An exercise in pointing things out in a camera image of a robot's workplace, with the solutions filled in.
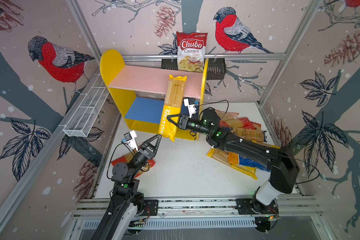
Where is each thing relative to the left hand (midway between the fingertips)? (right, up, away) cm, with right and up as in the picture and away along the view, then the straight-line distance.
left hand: (160, 138), depth 60 cm
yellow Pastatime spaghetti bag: (+33, -16, +30) cm, 47 cm away
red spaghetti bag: (+50, +5, +41) cm, 65 cm away
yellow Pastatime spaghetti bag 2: (+64, -9, +35) cm, 73 cm away
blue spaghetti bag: (+55, -3, +32) cm, 64 cm away
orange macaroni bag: (+42, +9, +49) cm, 65 cm away
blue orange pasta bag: (+39, -15, +23) cm, 47 cm away
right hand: (+1, +6, +5) cm, 8 cm away
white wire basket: (-41, +6, +11) cm, 43 cm away
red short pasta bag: (+62, +2, +43) cm, 76 cm away
